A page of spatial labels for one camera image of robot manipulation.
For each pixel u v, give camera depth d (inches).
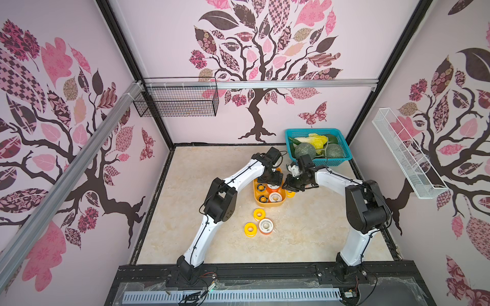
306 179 28.8
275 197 37.3
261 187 39.2
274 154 31.3
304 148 39.7
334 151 40.6
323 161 40.7
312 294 30.6
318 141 43.3
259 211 35.4
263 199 37.3
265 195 37.7
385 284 28.2
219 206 23.3
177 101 56.0
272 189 37.3
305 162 31.0
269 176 32.9
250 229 33.6
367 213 19.6
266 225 33.9
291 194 38.0
